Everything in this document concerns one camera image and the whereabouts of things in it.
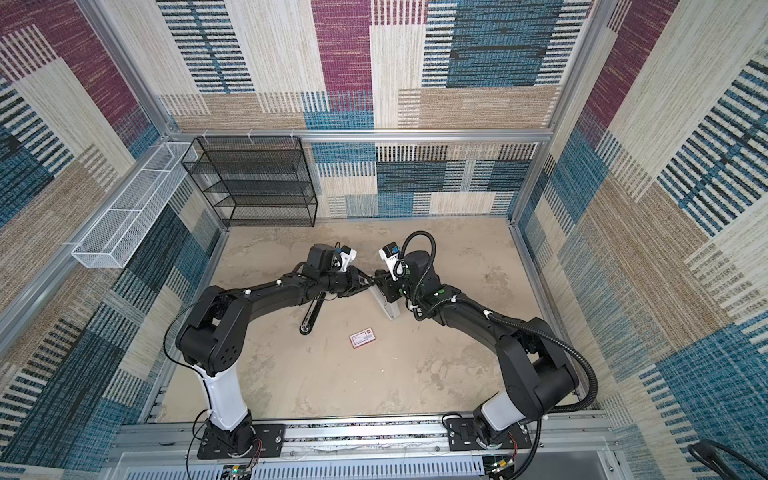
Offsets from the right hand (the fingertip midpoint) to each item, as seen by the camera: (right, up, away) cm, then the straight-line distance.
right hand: (379, 280), depth 86 cm
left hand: (-1, 0, +3) cm, 4 cm away
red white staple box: (-5, -17, +3) cm, 18 cm away
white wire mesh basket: (-62, +11, -16) cm, 65 cm away
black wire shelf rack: (-47, +34, +25) cm, 63 cm away
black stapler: (-22, -13, +6) cm, 26 cm away
